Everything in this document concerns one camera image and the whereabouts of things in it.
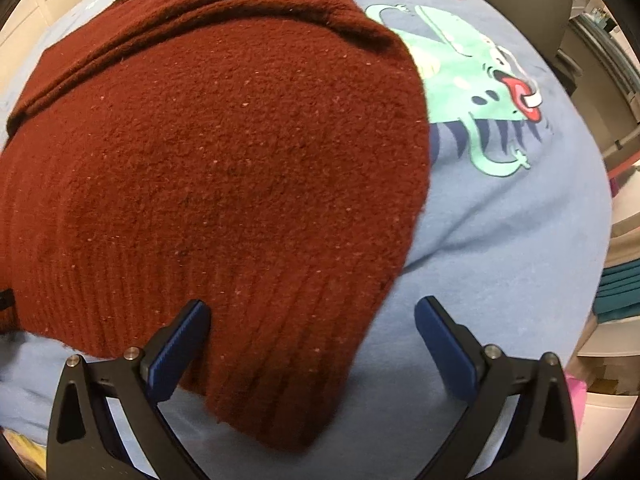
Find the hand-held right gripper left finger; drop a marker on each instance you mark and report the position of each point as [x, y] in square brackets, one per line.
[177, 345]

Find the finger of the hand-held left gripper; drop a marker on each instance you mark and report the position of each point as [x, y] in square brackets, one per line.
[5, 307]

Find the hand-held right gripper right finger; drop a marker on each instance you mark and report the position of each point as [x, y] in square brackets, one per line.
[445, 345]

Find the dark red knit sweater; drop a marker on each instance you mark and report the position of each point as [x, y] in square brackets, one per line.
[225, 170]

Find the blue printed bed sheet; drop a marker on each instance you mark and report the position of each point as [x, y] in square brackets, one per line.
[500, 240]

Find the pink cloth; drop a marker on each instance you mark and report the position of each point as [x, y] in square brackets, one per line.
[577, 400]

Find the stack of teal cloths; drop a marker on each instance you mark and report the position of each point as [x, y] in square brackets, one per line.
[622, 295]

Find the grey chair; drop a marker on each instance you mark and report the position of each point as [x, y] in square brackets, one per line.
[535, 5]

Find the white pipe rail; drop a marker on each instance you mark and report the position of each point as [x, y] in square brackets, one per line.
[622, 145]

